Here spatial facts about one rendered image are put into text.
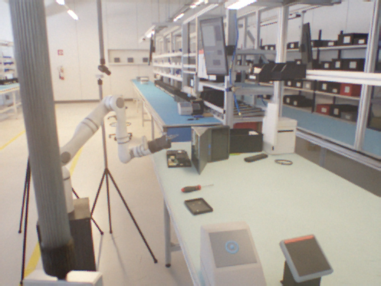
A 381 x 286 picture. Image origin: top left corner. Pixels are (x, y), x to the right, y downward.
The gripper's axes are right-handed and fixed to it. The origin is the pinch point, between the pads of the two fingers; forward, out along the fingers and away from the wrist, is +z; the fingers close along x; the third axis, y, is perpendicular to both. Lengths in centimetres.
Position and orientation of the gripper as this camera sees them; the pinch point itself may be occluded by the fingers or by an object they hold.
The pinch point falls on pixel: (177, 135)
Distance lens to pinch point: 162.3
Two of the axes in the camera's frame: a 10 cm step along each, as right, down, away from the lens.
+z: 8.9, -3.1, -3.3
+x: 1.1, 8.6, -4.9
